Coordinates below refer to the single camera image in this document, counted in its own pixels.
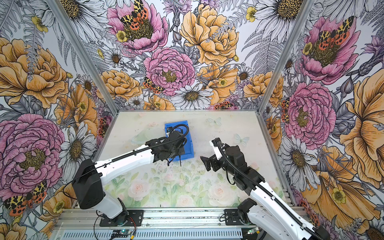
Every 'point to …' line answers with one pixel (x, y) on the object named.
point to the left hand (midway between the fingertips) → (178, 151)
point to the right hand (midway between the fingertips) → (209, 157)
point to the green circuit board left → (120, 233)
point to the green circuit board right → (252, 231)
